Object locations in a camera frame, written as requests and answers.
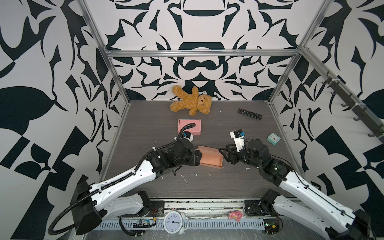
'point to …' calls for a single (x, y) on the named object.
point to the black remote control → (251, 114)
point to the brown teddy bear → (192, 103)
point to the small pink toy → (235, 214)
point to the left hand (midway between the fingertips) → (197, 151)
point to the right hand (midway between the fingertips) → (223, 147)
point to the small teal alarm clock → (273, 138)
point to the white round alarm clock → (175, 222)
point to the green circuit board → (271, 226)
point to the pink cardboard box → (195, 130)
